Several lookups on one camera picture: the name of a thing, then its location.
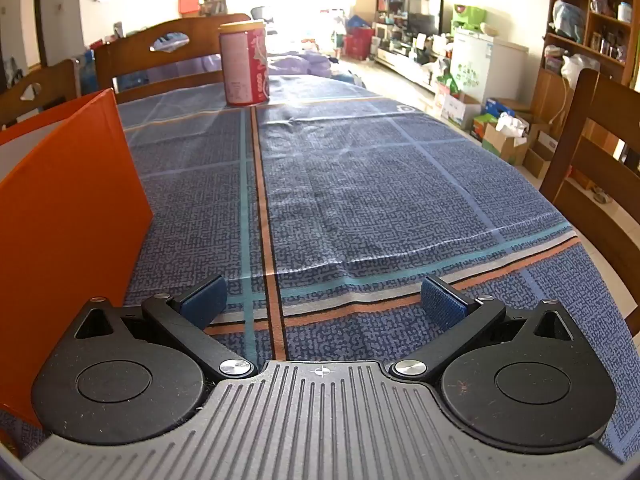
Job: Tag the small brown cardboard box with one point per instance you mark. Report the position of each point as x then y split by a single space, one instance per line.
539 155

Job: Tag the small green carton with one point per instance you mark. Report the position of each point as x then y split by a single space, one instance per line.
482 127

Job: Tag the white television stand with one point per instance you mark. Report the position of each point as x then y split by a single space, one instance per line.
402 60

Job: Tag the blue patterned tablecloth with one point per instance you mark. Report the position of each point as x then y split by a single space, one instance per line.
380 185

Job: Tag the orange cardboard box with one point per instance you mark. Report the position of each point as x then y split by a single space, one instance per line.
75 240

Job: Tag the purple bedding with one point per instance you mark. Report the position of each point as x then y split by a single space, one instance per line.
300 66

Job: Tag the wooden slatted chair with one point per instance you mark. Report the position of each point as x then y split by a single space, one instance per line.
592 160

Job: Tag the open cardboard box with paper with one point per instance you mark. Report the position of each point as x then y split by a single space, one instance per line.
502 145

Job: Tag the red cylindrical can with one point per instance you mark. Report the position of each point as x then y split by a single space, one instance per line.
245 65

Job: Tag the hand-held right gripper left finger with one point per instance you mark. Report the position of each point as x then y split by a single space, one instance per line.
202 302

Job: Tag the white chest freezer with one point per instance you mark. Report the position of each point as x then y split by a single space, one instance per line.
480 67

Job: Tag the green box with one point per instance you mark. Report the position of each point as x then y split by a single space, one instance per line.
467 19

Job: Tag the black television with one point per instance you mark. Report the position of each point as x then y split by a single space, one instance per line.
425 17

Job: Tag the blue flat box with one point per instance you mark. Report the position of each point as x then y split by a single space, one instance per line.
505 106

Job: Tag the red plastic basket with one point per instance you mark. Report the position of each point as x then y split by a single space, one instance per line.
360 44

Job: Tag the white printed carton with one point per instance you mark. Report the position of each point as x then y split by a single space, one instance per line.
460 110

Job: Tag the brown wooden display shelf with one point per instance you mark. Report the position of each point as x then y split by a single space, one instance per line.
585 20

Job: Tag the wooden chair with oval cutout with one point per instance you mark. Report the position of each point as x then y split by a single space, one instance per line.
132 57
45 87

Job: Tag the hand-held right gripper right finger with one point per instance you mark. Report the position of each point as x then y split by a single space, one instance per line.
442 305

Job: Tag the white plastic bag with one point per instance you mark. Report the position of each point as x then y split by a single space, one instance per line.
577 70

